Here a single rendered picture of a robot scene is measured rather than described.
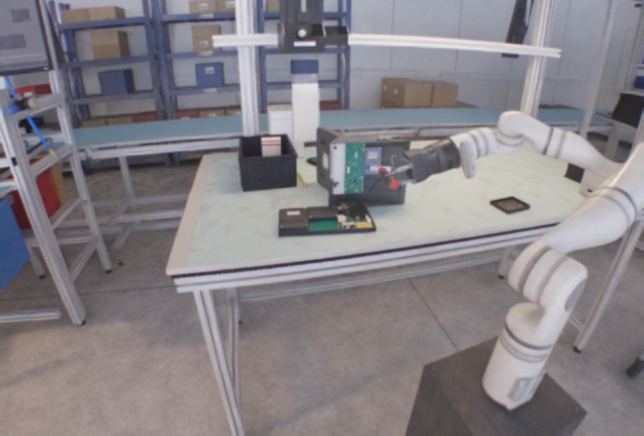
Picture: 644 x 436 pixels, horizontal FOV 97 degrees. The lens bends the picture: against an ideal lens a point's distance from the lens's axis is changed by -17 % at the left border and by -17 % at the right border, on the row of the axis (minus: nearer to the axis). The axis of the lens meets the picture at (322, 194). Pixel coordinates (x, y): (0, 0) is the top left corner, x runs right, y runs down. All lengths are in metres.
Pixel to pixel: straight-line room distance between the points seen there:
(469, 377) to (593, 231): 0.38
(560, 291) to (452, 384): 0.32
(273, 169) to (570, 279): 0.90
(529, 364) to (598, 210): 0.30
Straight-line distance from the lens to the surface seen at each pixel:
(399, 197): 1.08
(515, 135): 0.89
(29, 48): 1.64
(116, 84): 4.82
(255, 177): 1.17
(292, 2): 2.74
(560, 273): 0.59
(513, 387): 0.74
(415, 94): 4.51
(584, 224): 0.70
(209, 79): 4.52
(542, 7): 2.18
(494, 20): 6.39
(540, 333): 0.63
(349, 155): 0.99
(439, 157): 0.80
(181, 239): 0.96
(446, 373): 0.81
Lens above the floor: 1.47
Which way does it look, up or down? 24 degrees down
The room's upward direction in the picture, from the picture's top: straight up
